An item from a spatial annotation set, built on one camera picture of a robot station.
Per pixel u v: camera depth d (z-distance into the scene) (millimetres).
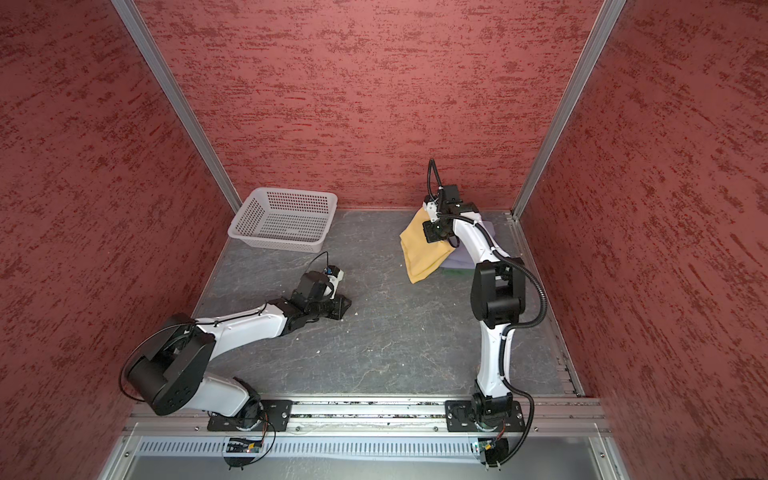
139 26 726
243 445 723
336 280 826
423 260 950
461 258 1027
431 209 903
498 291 556
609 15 712
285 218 1175
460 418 740
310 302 697
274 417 741
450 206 732
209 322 499
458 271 1025
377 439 722
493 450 712
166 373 432
